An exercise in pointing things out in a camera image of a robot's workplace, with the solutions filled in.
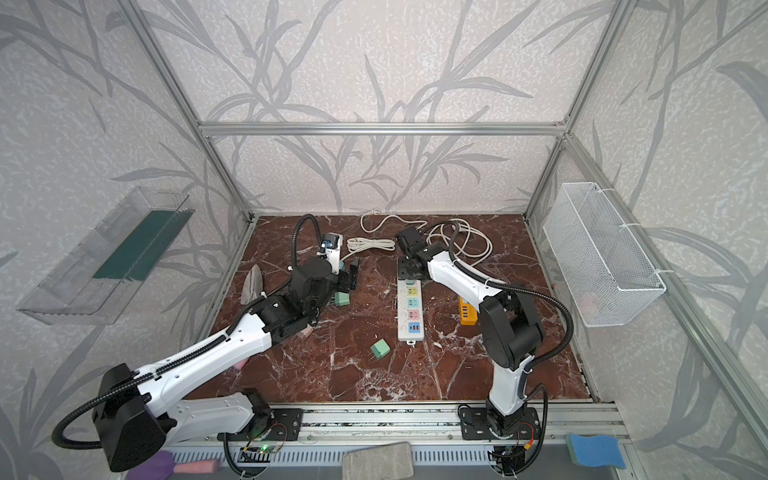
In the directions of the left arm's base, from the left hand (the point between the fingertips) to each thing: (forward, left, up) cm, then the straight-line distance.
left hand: (350, 249), depth 76 cm
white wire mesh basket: (-13, -56, +10) cm, 58 cm away
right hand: (+7, -16, -16) cm, 23 cm away
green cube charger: (-18, -7, -24) cm, 31 cm away
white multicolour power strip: (-6, -16, -23) cm, 29 cm away
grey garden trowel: (+4, +36, -26) cm, 45 cm away
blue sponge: (-41, -59, -21) cm, 75 cm away
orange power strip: (-7, -34, -24) cm, 42 cm away
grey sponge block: (-43, -11, -22) cm, 50 cm away
